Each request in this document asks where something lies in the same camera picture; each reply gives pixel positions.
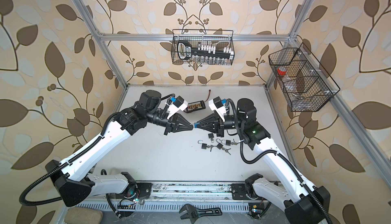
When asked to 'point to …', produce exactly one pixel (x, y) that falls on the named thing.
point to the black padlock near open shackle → (220, 146)
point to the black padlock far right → (227, 142)
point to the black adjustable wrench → (193, 213)
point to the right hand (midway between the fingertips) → (199, 126)
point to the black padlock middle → (211, 136)
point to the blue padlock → (195, 125)
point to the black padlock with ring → (204, 146)
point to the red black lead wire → (210, 91)
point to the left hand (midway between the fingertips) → (192, 127)
